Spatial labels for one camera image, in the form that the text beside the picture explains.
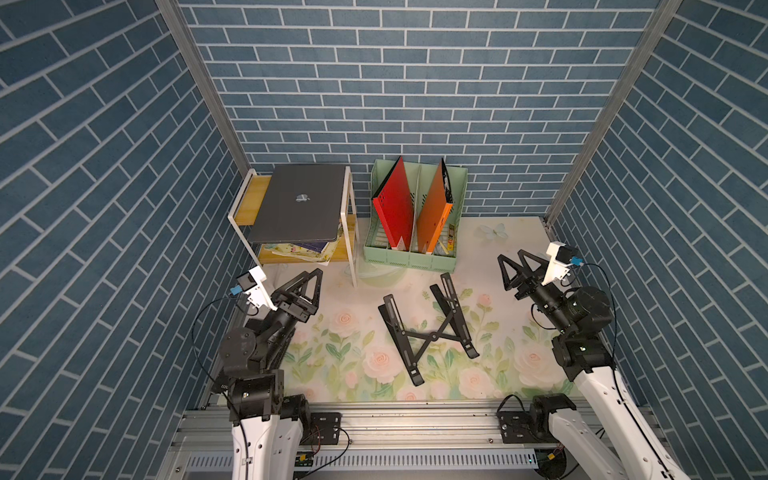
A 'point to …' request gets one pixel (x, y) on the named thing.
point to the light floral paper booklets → (288, 249)
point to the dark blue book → (318, 246)
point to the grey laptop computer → (302, 203)
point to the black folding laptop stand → (414, 345)
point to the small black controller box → (304, 459)
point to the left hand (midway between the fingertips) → (327, 277)
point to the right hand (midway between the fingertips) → (513, 258)
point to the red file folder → (392, 202)
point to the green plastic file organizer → (420, 177)
